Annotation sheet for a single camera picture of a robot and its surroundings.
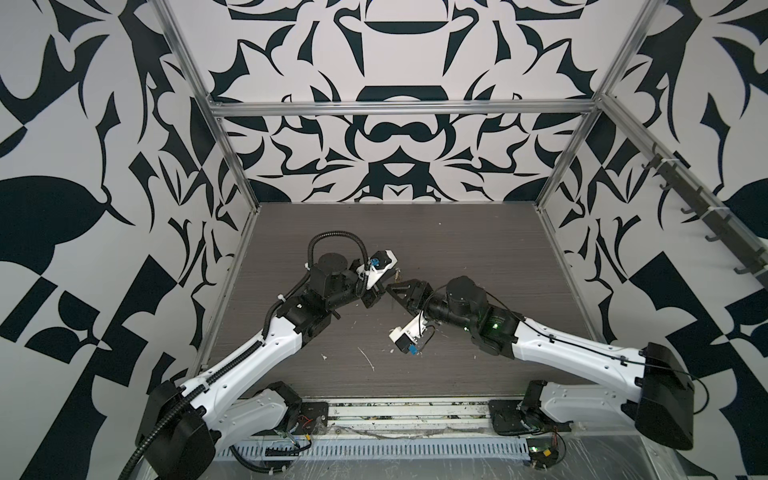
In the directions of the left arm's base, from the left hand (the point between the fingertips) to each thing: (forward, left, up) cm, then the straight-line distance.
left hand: (393, 262), depth 72 cm
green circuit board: (-36, -34, -27) cm, 56 cm away
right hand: (-5, 0, +1) cm, 5 cm away
